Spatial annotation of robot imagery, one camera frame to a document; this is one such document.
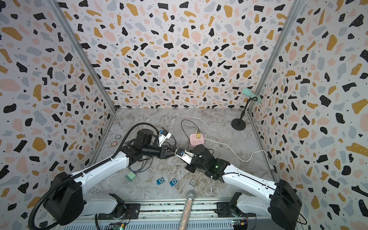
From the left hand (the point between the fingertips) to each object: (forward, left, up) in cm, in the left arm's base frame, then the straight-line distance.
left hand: (179, 153), depth 75 cm
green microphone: (+32, -41, +14) cm, 54 cm away
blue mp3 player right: (-9, +4, -18) cm, 21 cm away
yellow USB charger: (+20, -11, -13) cm, 27 cm away
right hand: (-1, -3, -3) cm, 4 cm away
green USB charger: (-6, +29, -16) cm, 34 cm away
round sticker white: (+23, +47, -18) cm, 55 cm away
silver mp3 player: (-10, -7, -18) cm, 22 cm away
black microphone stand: (+33, -43, -17) cm, 57 cm away
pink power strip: (+18, -8, -17) cm, 26 cm away
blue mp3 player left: (-8, +12, -18) cm, 23 cm away
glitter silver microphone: (-17, -6, -14) cm, 23 cm away
